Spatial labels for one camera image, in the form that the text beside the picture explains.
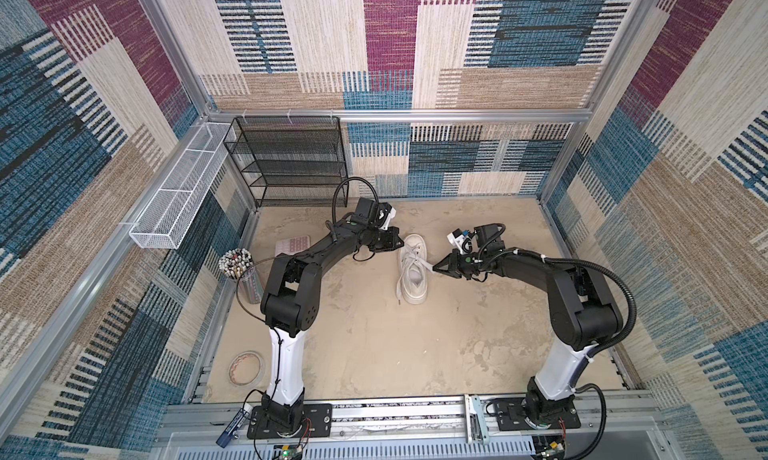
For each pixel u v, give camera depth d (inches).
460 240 35.4
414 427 28.7
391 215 36.1
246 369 31.7
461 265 33.2
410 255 37.1
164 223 36.2
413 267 36.2
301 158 43.4
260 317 21.7
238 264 31.9
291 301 21.6
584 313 19.8
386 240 33.6
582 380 26.6
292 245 41.6
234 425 28.1
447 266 33.7
